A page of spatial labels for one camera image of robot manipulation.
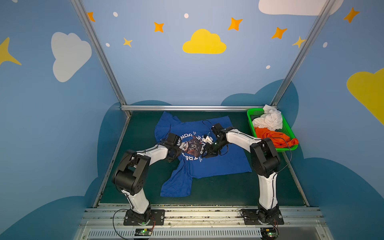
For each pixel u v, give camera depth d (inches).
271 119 41.1
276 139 37.5
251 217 29.1
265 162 21.5
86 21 28.9
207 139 35.9
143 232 28.1
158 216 29.4
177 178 34.4
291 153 36.7
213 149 33.3
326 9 27.7
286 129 40.8
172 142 30.4
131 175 18.6
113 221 27.1
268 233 28.1
